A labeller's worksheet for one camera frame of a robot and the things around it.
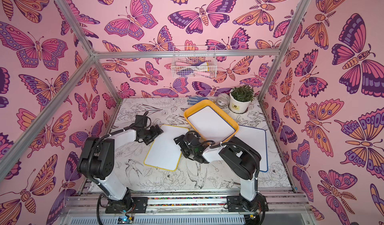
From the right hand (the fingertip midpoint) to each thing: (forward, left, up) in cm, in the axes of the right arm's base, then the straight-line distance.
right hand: (174, 142), depth 90 cm
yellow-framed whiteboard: (-2, +7, -10) cm, 13 cm away
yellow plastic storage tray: (+20, -35, -2) cm, 40 cm away
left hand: (+8, +10, -3) cm, 13 cm away
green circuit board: (-38, +21, -8) cm, 45 cm away
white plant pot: (+28, -42, +2) cm, 50 cm away
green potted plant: (+31, -44, +12) cm, 55 cm away
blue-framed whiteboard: (+15, -22, -3) cm, 27 cm away
